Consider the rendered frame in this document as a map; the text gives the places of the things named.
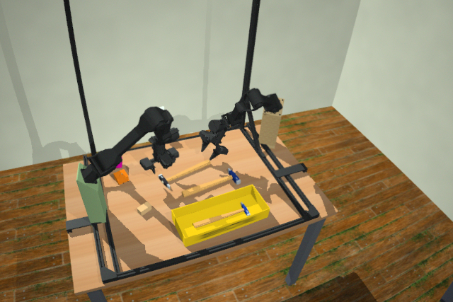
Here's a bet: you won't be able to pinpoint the orange box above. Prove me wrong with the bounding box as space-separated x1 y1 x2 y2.
113 169 129 185

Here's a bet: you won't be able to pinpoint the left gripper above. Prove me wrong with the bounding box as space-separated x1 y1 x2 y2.
199 130 229 161

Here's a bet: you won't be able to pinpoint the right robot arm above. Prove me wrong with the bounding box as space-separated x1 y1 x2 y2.
80 107 180 184

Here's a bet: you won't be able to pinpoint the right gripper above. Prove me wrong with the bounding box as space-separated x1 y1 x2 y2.
139 146 179 174

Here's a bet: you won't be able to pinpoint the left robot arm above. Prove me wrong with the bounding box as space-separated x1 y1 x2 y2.
201 88 283 143

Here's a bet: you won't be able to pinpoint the tan wooden block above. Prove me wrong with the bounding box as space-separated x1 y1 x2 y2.
137 202 152 216

